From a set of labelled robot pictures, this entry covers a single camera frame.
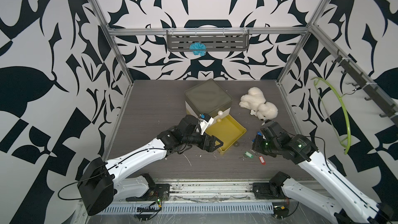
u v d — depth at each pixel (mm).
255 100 966
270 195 727
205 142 637
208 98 1519
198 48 914
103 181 392
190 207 649
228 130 933
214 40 941
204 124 677
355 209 393
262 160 845
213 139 637
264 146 617
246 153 865
